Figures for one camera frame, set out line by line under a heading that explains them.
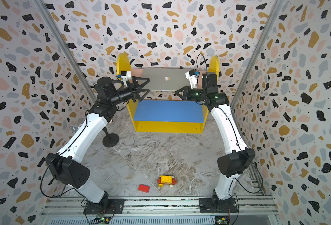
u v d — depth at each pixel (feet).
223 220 2.34
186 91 2.06
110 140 3.21
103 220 2.31
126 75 2.13
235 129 1.59
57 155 1.42
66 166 1.36
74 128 2.61
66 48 2.79
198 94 2.04
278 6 2.31
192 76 2.13
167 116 3.26
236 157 1.47
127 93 2.02
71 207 2.45
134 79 1.96
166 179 2.55
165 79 2.56
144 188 2.58
